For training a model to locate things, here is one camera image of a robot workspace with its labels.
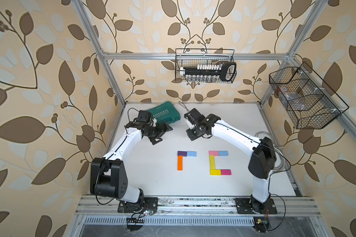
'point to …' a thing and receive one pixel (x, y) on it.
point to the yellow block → (215, 172)
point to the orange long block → (180, 163)
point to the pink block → (215, 153)
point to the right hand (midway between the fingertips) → (191, 134)
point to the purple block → (182, 153)
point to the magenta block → (225, 172)
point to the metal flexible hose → (277, 148)
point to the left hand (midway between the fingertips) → (165, 131)
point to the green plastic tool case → (166, 112)
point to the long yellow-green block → (212, 162)
